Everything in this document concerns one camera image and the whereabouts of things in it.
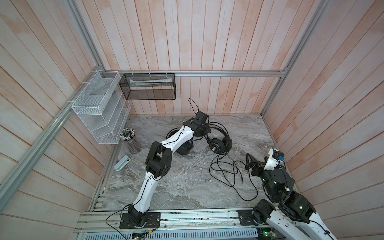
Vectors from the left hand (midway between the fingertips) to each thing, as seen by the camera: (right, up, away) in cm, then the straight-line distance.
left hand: (210, 132), depth 95 cm
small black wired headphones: (+14, -26, -6) cm, 30 cm away
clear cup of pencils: (-51, -2, -6) cm, 52 cm away
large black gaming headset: (-17, -11, -3) cm, 20 cm away
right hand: (+18, -11, -26) cm, 33 cm away
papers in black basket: (-46, +30, -6) cm, 55 cm away
